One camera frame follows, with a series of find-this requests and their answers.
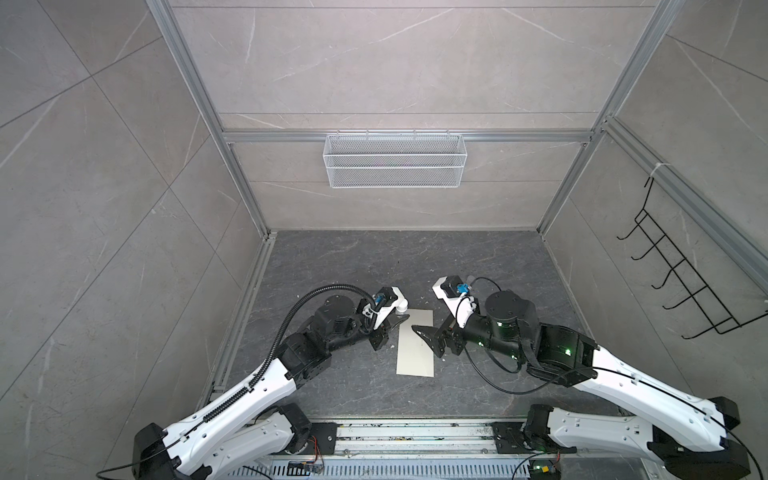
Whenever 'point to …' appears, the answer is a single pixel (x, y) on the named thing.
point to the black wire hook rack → (701, 297)
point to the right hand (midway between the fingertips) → (427, 309)
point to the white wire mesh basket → (395, 161)
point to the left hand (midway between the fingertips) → (402, 304)
